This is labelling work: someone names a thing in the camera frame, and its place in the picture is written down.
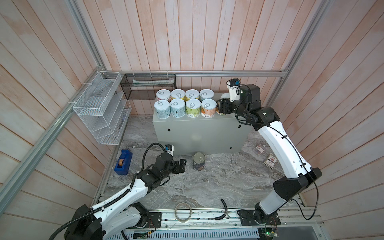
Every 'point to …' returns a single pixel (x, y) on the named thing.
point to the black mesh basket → (139, 86)
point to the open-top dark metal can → (198, 161)
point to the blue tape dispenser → (122, 165)
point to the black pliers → (226, 212)
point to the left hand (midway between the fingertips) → (179, 163)
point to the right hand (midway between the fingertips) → (221, 100)
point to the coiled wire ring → (181, 219)
